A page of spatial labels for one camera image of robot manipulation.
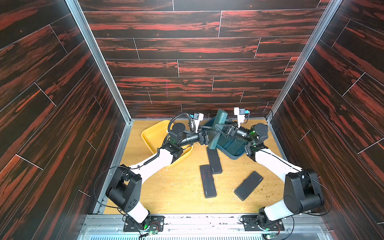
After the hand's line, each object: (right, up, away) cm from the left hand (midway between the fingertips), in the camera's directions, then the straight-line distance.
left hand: (216, 132), depth 70 cm
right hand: (+1, +6, +1) cm, 6 cm away
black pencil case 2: (-2, -29, +18) cm, 34 cm away
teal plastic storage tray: (+17, -10, +30) cm, 36 cm away
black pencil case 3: (+21, -31, +14) cm, 40 cm away
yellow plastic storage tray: (-38, -2, +34) cm, 51 cm away
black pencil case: (+3, -18, +24) cm, 30 cm away
